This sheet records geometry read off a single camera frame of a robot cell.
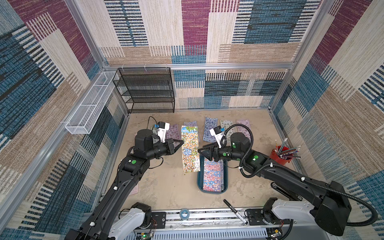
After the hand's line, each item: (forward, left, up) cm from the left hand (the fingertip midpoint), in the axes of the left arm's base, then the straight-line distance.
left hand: (184, 142), depth 69 cm
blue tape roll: (-25, +1, -28) cm, 38 cm away
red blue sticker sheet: (-5, -15, -27) cm, 31 cm away
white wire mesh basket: (+16, +46, +6) cm, 49 cm away
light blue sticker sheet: (+34, -3, -26) cm, 43 cm away
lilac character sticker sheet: (+28, -40, -27) cm, 56 cm away
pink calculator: (-13, +27, -27) cm, 40 cm away
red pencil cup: (+4, -55, -20) cm, 59 cm away
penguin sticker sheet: (+34, -17, -27) cm, 46 cm away
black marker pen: (-23, -25, -27) cm, 43 cm away
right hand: (-2, -9, -5) cm, 10 cm away
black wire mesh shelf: (+52, +29, -9) cm, 60 cm away
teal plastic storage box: (-6, -8, -26) cm, 28 cm away
